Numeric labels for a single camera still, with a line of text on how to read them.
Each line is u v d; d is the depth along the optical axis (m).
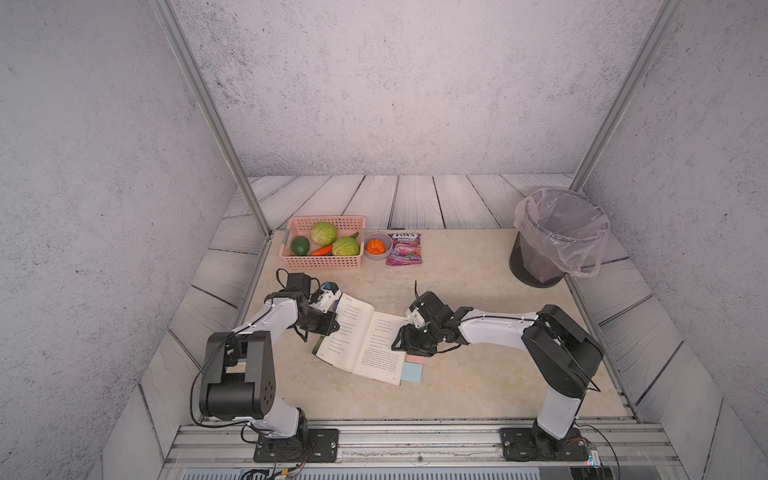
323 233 1.11
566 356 0.48
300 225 1.19
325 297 0.84
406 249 1.13
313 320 0.77
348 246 1.07
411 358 0.86
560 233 1.01
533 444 0.64
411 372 0.85
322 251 1.11
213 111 0.87
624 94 0.84
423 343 0.78
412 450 0.73
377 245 1.08
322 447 0.73
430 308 0.73
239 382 0.45
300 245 1.12
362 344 0.89
